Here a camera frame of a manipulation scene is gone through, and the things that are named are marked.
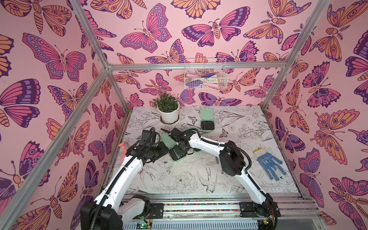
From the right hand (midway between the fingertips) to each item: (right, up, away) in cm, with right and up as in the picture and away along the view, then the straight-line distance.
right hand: (180, 149), depth 96 cm
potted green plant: (-9, +29, +3) cm, 31 cm away
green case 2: (-2, 0, -11) cm, 11 cm away
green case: (+20, +18, +14) cm, 30 cm away
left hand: (-6, +3, -15) cm, 17 cm away
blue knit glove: (+55, -6, -6) cm, 56 cm away
